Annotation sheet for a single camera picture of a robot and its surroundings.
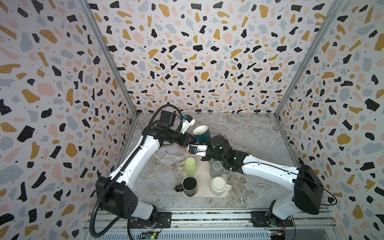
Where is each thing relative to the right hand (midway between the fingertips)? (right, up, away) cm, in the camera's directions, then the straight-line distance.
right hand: (194, 140), depth 75 cm
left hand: (+1, +1, -1) cm, 2 cm away
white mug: (+13, -24, +3) cm, 28 cm away
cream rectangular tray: (+4, -24, +14) cm, 28 cm away
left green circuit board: (-21, -44, -5) cm, 49 cm away
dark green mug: (+4, +3, -2) cm, 6 cm away
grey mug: (+12, -16, +6) cm, 21 cm away
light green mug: (-3, -16, +8) cm, 18 cm away
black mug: (-2, -24, 0) cm, 24 cm away
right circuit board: (+40, -45, -4) cm, 61 cm away
